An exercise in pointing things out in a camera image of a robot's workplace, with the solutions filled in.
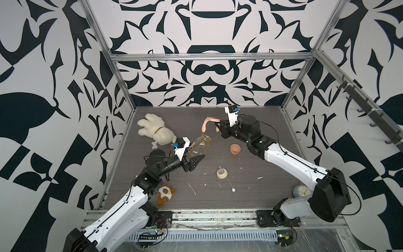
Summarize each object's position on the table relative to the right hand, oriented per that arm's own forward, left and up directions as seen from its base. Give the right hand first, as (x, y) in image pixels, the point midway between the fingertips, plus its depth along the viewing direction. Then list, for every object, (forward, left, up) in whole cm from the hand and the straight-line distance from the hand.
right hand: (216, 120), depth 77 cm
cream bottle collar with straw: (-17, -3, -24) cm, 30 cm away
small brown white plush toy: (-27, +26, -25) cm, 45 cm away
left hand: (-14, +9, -2) cm, 16 cm away
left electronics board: (-45, +33, -31) cm, 64 cm away
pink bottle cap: (-1, -13, -26) cm, 29 cm away
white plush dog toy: (+10, +36, -17) cm, 41 cm away
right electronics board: (-45, -29, -29) cm, 61 cm away
